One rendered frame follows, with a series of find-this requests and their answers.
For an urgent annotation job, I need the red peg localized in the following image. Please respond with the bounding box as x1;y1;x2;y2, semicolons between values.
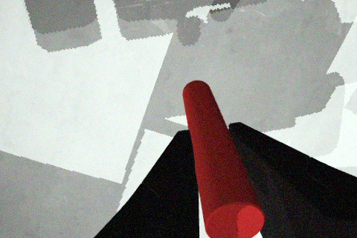
182;80;266;238

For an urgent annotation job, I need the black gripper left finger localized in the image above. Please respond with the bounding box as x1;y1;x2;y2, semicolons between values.
93;130;199;238

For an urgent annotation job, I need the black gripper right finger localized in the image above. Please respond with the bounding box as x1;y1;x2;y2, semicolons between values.
229;122;357;238

